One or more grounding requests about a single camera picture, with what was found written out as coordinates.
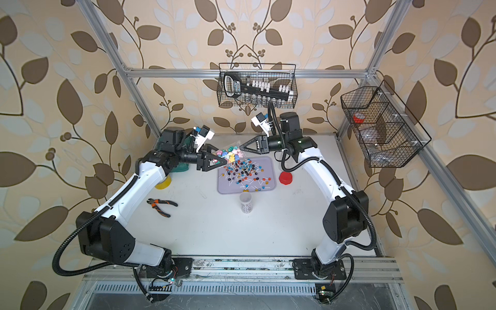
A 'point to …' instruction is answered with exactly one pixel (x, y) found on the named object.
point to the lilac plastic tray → (267, 163)
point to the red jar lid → (285, 177)
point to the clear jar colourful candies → (232, 154)
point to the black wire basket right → (387, 134)
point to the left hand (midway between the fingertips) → (222, 157)
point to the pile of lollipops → (246, 173)
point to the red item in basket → (359, 117)
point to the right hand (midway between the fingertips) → (242, 149)
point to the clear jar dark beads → (246, 201)
